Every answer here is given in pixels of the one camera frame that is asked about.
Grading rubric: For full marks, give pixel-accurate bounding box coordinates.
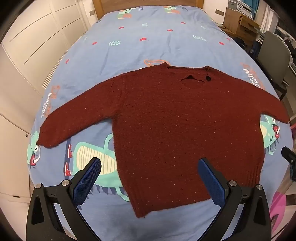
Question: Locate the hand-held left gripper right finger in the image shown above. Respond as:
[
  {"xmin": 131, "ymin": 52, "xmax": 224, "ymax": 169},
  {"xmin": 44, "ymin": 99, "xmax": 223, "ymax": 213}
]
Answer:
[{"xmin": 198, "ymin": 158, "xmax": 271, "ymax": 241}]

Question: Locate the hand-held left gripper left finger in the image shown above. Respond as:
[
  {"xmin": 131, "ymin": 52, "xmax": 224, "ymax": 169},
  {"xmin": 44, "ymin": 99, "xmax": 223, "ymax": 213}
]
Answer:
[{"xmin": 26, "ymin": 157, "xmax": 102, "ymax": 241}]

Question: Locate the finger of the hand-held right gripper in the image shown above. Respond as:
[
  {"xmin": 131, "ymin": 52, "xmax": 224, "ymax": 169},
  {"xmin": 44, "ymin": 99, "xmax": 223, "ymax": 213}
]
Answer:
[{"xmin": 281, "ymin": 146, "xmax": 296, "ymax": 182}]

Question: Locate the dark red knitted sweater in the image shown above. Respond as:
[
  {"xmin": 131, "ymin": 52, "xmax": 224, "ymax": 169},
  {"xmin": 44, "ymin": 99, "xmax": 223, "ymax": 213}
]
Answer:
[{"xmin": 37, "ymin": 63, "xmax": 290, "ymax": 219}]

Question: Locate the pink plastic object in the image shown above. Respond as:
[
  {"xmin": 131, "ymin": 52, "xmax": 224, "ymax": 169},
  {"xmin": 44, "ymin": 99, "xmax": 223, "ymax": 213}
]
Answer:
[{"xmin": 269, "ymin": 192, "xmax": 287, "ymax": 233}]

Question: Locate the grey chair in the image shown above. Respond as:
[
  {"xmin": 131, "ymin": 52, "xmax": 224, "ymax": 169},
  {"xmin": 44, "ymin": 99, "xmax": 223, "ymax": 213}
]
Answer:
[{"xmin": 256, "ymin": 30, "xmax": 294, "ymax": 100}]

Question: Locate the dark blue bag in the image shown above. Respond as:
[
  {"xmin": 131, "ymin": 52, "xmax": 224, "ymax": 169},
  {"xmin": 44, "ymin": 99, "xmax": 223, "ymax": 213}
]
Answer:
[{"xmin": 250, "ymin": 39, "xmax": 263, "ymax": 61}]

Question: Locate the cardboard box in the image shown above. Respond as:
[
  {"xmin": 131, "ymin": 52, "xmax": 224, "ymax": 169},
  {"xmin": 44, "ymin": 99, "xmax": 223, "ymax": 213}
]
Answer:
[{"xmin": 223, "ymin": 7, "xmax": 261, "ymax": 40}]

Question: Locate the white wardrobe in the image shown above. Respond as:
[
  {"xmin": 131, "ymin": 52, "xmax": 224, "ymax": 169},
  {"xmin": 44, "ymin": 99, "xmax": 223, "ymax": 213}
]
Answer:
[{"xmin": 0, "ymin": 0, "xmax": 94, "ymax": 204}]

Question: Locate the blue printed bed blanket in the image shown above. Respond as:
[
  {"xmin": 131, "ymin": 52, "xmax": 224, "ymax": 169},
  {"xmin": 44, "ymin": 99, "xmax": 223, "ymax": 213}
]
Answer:
[{"xmin": 27, "ymin": 5, "xmax": 295, "ymax": 241}]

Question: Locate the wooden bed headboard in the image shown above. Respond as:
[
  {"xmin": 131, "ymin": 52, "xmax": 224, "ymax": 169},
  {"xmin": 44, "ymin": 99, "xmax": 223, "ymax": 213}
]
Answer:
[{"xmin": 92, "ymin": 0, "xmax": 204, "ymax": 21}]

